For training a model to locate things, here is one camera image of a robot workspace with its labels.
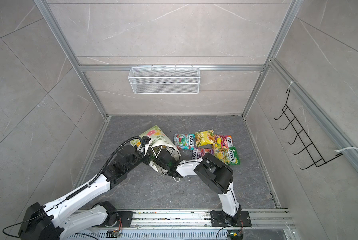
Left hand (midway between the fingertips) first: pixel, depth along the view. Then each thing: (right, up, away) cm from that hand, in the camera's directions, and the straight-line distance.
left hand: (153, 142), depth 77 cm
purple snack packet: (+26, -8, +18) cm, 33 cm away
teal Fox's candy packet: (+17, -2, +24) cm, 29 cm away
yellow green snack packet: (+31, +1, +24) cm, 39 cm away
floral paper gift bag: (+2, +2, +3) cm, 4 cm away
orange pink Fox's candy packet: (+43, -2, +23) cm, 49 cm away
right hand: (-3, -10, +15) cm, 18 cm away
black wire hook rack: (+71, +5, -9) cm, 71 cm away
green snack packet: (+48, -11, +15) cm, 52 cm away
